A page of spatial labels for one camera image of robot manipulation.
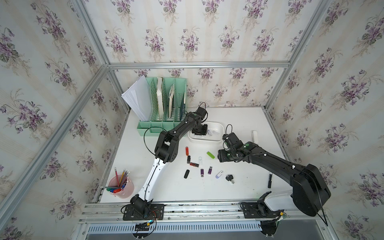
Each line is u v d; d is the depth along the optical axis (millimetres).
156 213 721
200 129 905
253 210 716
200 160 905
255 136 1001
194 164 888
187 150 956
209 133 1039
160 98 952
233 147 651
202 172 860
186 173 860
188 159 908
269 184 819
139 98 959
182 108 1076
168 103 1012
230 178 819
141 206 634
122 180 748
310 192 410
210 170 872
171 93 1005
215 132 1035
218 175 856
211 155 930
